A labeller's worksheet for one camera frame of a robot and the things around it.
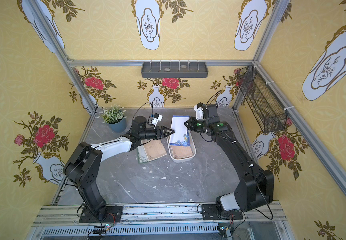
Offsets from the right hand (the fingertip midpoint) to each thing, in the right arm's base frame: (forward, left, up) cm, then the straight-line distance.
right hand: (184, 124), depth 80 cm
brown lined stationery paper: (-4, +1, -23) cm, 23 cm away
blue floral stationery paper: (-5, +2, -4) cm, 6 cm away
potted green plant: (+11, +44, -8) cm, 46 cm away
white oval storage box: (-11, 0, -21) cm, 23 cm away
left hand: (-2, +6, -6) cm, 8 cm away
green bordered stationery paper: (-8, +26, -24) cm, 36 cm away
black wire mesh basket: (+8, -49, -1) cm, 49 cm away
